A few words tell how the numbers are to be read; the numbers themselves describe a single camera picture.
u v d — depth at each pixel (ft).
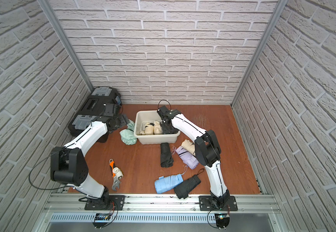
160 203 2.49
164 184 2.53
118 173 2.66
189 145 3.02
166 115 2.24
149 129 3.27
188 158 2.85
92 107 3.10
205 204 2.40
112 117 2.23
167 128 2.62
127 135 3.02
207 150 1.74
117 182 2.61
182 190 2.49
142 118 3.20
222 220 2.31
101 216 2.38
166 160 2.72
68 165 1.46
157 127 3.21
